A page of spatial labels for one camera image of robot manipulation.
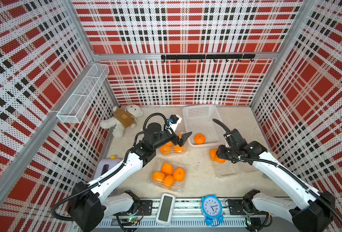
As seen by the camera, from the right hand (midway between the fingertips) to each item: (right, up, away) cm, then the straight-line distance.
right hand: (222, 154), depth 78 cm
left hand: (-20, +16, -6) cm, 26 cm away
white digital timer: (-31, -27, -10) cm, 42 cm away
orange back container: (-28, +8, -13) cm, 32 cm away
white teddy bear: (-65, +20, +26) cm, 73 cm away
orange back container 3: (-24, 0, +13) cm, 27 cm away
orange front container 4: (-29, -14, -1) cm, 33 cm away
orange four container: (-1, -3, -2) cm, 4 cm away
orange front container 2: (-24, -12, +3) cm, 27 cm away
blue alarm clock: (-7, -26, -7) cm, 28 cm away
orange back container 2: (-32, 0, +11) cm, 34 cm away
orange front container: (-31, -10, +5) cm, 33 cm away
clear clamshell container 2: (-24, -16, -5) cm, 29 cm away
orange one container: (-10, +6, +18) cm, 21 cm away
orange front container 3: (-35, -12, 0) cm, 37 cm away
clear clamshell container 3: (+6, -11, +9) cm, 16 cm away
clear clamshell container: (-29, 0, +16) cm, 33 cm away
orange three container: (-4, -2, +5) cm, 7 cm away
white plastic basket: (-9, +19, +30) cm, 36 cm away
